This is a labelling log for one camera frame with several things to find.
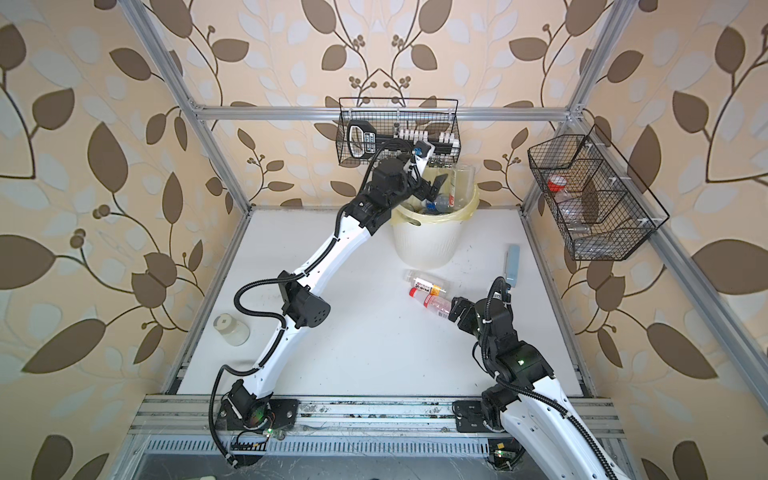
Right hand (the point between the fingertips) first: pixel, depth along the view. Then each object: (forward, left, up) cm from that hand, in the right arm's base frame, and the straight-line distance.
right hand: (468, 310), depth 78 cm
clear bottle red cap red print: (+6, +6, -9) cm, 13 cm away
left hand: (+30, +8, +26) cm, 41 cm away
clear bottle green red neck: (+34, -2, +15) cm, 37 cm away
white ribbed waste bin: (+28, +7, -7) cm, 30 cm away
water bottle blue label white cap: (+39, +2, +1) cm, 39 cm away
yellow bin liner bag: (+22, +14, +15) cm, 30 cm away
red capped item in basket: (+27, -26, +19) cm, 42 cm away
